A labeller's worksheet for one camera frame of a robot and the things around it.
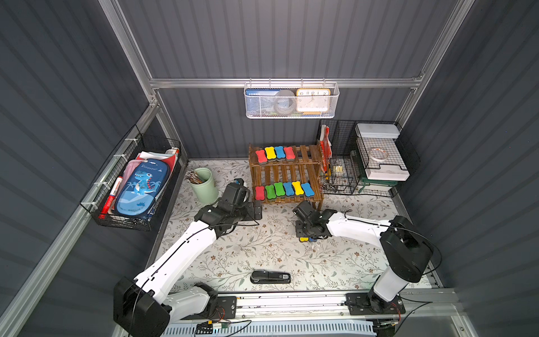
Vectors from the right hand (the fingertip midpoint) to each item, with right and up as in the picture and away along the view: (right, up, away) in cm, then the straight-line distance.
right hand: (303, 228), depth 90 cm
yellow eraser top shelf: (-14, +32, -6) cm, 36 cm away
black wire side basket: (-64, +33, -13) cm, 74 cm away
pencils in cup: (-48, +22, +1) cm, 53 cm away
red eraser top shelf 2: (-6, +31, -7) cm, 33 cm away
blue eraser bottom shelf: (-6, +17, -3) cm, 18 cm away
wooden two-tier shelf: (-8, +24, +6) cm, 26 cm away
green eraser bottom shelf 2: (-10, +17, -3) cm, 20 cm away
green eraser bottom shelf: (-14, +15, -4) cm, 21 cm away
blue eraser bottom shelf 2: (+1, +17, -3) cm, 17 cm away
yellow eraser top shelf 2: (0, -4, -3) cm, 5 cm away
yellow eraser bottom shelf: (-3, +18, -2) cm, 18 cm away
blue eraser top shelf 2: (+4, -5, -1) cm, 6 cm away
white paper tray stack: (+36, +33, +6) cm, 50 cm away
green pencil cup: (-43, +16, +2) cm, 46 cm away
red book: (+16, +40, +25) cm, 50 cm away
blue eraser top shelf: (-10, +32, -6) cm, 34 cm away
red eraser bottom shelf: (-19, +15, -4) cm, 25 cm away
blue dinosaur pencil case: (-54, +19, -26) cm, 62 cm away
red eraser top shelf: (-18, +31, -7) cm, 36 cm away
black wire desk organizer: (+27, +24, +25) cm, 43 cm away
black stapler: (-15, -15, -14) cm, 26 cm away
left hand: (-21, +11, -12) cm, 27 cm away
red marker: (-63, +18, -24) cm, 70 cm away
